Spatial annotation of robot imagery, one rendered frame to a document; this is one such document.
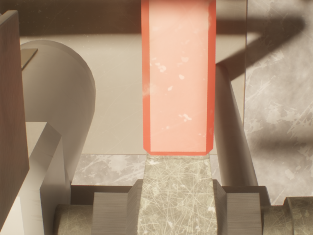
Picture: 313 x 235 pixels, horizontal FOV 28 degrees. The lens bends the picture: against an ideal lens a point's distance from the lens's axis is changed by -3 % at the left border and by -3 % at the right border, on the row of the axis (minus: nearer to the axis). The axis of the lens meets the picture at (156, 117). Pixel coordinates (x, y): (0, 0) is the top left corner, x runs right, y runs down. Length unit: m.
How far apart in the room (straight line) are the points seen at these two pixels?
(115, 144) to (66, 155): 0.39
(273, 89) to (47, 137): 0.46
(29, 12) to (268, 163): 0.31
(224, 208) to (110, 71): 0.44
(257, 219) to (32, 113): 0.12
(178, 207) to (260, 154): 0.52
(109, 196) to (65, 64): 0.16
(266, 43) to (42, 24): 0.23
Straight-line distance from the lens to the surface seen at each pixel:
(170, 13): 0.17
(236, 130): 0.50
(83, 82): 0.40
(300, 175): 0.74
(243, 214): 0.25
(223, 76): 0.63
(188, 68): 0.18
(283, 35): 0.68
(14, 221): 0.23
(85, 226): 0.25
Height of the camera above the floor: 0.65
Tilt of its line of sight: 69 degrees down
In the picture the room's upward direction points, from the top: 176 degrees counter-clockwise
